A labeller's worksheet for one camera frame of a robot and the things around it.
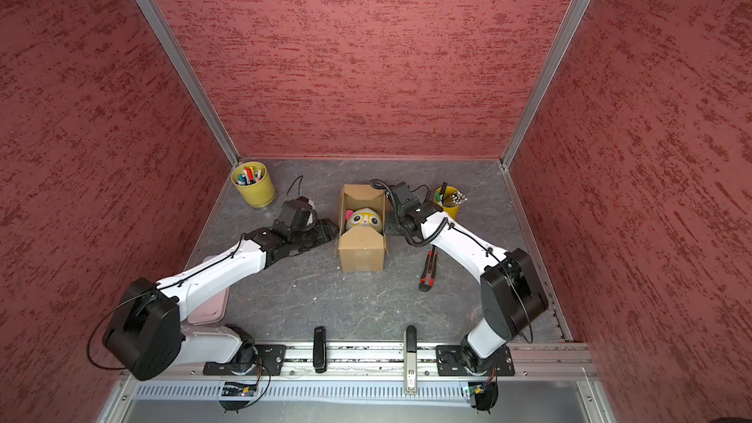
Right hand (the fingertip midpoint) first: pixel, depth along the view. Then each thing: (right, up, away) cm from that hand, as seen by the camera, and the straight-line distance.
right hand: (389, 231), depth 87 cm
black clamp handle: (-19, -31, -10) cm, 38 cm away
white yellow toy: (-8, +4, +5) cm, 11 cm away
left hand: (-17, -2, -1) cm, 17 cm away
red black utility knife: (+12, -14, +3) cm, 19 cm away
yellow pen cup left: (-48, +16, +13) cm, 52 cm away
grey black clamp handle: (+5, -30, -16) cm, 34 cm away
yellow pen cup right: (+20, +10, +6) cm, 23 cm away
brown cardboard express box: (-8, -3, -9) cm, 12 cm away
